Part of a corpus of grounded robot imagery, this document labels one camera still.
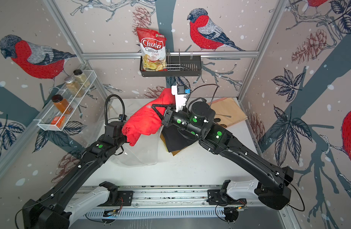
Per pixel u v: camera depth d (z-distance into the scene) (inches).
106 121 22.8
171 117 17.6
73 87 29.3
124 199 28.7
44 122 25.7
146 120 19.8
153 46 30.6
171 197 29.6
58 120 25.4
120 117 26.5
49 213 14.5
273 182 15.0
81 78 31.6
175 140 32.7
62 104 26.3
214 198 28.8
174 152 33.4
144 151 32.7
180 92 18.0
